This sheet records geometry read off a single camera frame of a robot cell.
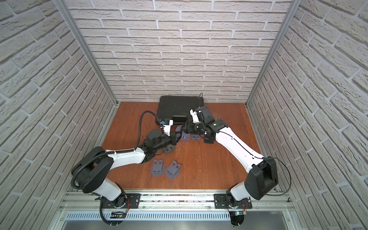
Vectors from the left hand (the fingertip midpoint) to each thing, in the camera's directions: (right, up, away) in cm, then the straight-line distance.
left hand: (186, 131), depth 81 cm
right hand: (+1, +2, -2) cm, 3 cm away
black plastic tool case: (-8, +15, +31) cm, 35 cm away
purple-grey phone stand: (+6, -5, +14) cm, 16 cm away
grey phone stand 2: (-17, -23, +4) cm, 29 cm away
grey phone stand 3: (-8, -24, +2) cm, 26 cm away
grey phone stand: (-1, -2, -5) cm, 5 cm away
